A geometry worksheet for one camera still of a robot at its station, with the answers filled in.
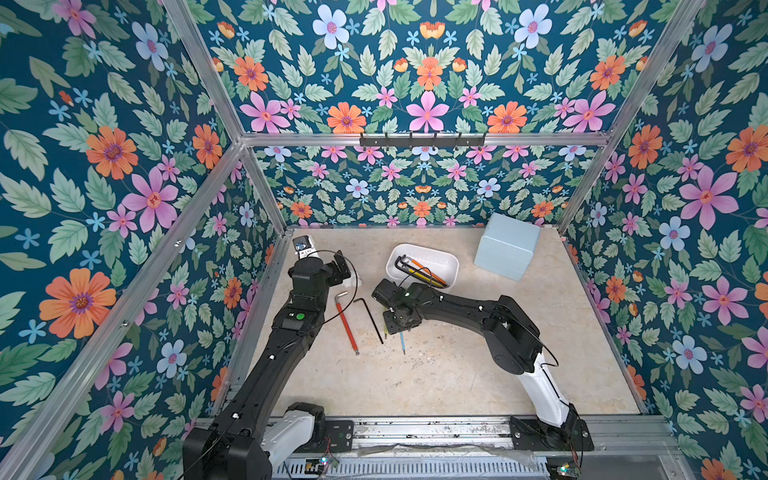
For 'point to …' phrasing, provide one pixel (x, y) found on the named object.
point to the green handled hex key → (385, 335)
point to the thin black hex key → (371, 318)
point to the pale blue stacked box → (508, 247)
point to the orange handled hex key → (428, 272)
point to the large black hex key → (412, 274)
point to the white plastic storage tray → (443, 263)
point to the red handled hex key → (346, 322)
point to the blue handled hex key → (403, 342)
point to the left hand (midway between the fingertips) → (328, 254)
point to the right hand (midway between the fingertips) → (395, 324)
